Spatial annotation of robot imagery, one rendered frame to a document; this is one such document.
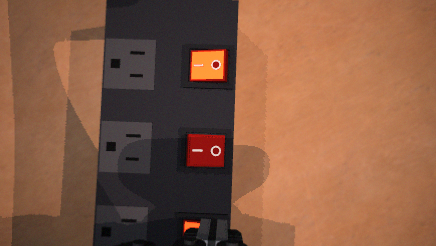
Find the black power strip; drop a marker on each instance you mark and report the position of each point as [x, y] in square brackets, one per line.
[165, 155]

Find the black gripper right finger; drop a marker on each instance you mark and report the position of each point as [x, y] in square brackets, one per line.
[221, 234]

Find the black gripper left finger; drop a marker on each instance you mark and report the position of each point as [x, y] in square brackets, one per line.
[203, 236]

